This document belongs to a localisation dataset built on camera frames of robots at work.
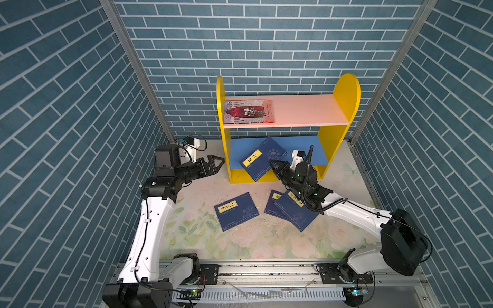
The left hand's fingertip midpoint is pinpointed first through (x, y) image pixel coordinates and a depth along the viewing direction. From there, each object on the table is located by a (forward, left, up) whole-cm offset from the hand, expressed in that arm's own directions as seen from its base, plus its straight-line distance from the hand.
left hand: (217, 162), depth 70 cm
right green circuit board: (-39, -52, -33) cm, 72 cm away
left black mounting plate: (-31, +4, -31) cm, 44 cm away
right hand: (+5, -19, -5) cm, 20 cm away
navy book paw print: (+7, -15, -9) cm, 19 cm away
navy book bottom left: (-5, -5, -32) cm, 32 cm away
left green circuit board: (-37, +11, -35) cm, 52 cm away
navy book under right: (-5, -23, -30) cm, 38 cm away
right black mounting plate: (-32, -43, -30) cm, 62 cm away
